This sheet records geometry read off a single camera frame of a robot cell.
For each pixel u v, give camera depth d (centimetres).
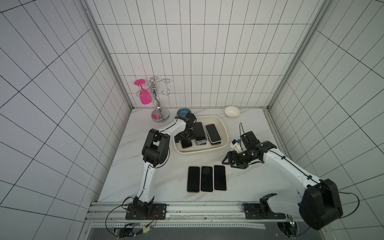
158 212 73
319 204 40
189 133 90
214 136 98
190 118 83
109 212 67
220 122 102
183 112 114
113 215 66
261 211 66
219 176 84
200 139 95
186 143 97
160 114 114
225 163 76
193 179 83
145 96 113
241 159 69
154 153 57
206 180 81
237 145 78
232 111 113
